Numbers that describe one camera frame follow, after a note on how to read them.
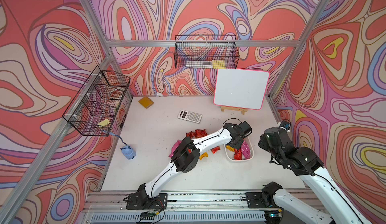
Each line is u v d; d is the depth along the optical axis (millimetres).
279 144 489
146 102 1150
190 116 1068
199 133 953
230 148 853
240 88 995
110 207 737
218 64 820
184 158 567
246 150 878
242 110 1046
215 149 898
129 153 843
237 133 659
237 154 863
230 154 867
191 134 937
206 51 960
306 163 431
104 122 721
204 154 863
